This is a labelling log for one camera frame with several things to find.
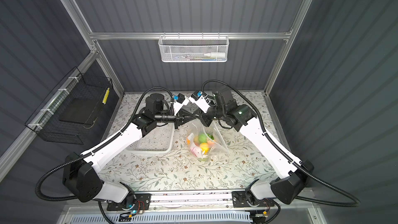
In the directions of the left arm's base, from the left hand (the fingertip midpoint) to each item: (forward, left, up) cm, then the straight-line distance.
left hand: (195, 116), depth 71 cm
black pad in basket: (+8, +57, -2) cm, 58 cm away
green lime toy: (-2, -3, -17) cm, 18 cm away
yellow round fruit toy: (-7, -4, -18) cm, 19 cm away
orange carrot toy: (-4, +5, -18) cm, 19 cm away
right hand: (-1, 0, +2) cm, 3 cm away
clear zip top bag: (-6, -10, -15) cm, 19 cm away
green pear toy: (-10, -4, -28) cm, 30 cm away
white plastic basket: (+3, +22, -28) cm, 36 cm away
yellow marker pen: (+18, +48, -3) cm, 52 cm away
